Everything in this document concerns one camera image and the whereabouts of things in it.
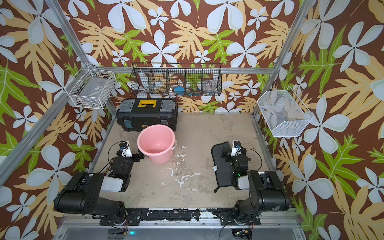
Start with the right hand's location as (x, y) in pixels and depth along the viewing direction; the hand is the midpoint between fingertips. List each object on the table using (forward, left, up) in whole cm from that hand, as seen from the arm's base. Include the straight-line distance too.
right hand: (231, 144), depth 90 cm
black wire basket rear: (+38, +36, +21) cm, 57 cm away
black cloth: (-11, +5, -9) cm, 15 cm away
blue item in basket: (+31, +32, +18) cm, 48 cm away
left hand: (0, +59, +2) cm, 59 cm away
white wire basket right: (+11, -29, +16) cm, 35 cm away
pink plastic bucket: (+5, +47, -4) cm, 47 cm away
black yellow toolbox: (+19, +62, +8) cm, 65 cm away
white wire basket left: (+22, +82, +25) cm, 89 cm away
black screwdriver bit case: (-13, +75, -8) cm, 77 cm away
